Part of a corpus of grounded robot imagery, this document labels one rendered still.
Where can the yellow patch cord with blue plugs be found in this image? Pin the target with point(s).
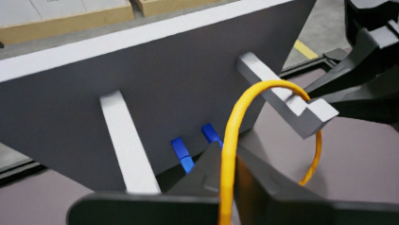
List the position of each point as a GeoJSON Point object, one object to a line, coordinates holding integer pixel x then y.
{"type": "Point", "coordinates": [230, 140]}

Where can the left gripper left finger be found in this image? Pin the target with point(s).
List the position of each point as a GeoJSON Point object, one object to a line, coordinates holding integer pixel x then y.
{"type": "Point", "coordinates": [200, 205]}

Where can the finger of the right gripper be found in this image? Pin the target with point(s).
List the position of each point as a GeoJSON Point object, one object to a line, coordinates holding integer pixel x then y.
{"type": "Point", "coordinates": [359, 67]}
{"type": "Point", "coordinates": [357, 102]}

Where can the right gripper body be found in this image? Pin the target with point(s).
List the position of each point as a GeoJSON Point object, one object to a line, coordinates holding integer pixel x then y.
{"type": "Point", "coordinates": [382, 24]}

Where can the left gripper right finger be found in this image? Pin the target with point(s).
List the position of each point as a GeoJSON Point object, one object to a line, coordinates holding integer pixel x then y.
{"type": "Point", "coordinates": [265, 196]}

